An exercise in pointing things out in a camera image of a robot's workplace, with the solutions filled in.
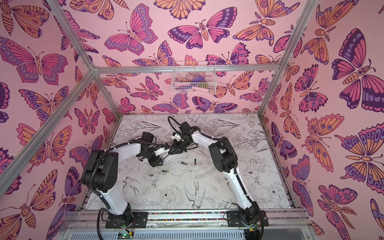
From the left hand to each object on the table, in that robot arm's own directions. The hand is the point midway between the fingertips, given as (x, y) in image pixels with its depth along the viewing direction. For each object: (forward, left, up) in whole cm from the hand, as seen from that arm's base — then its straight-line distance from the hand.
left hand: (160, 157), depth 96 cm
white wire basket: (+41, -22, +32) cm, 56 cm away
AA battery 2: (-9, -5, 0) cm, 10 cm away
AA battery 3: (-5, -17, 0) cm, 18 cm away
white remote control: (0, -2, +2) cm, 3 cm away
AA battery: (-2, -23, -1) cm, 23 cm away
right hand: (+1, -7, +5) cm, 8 cm away
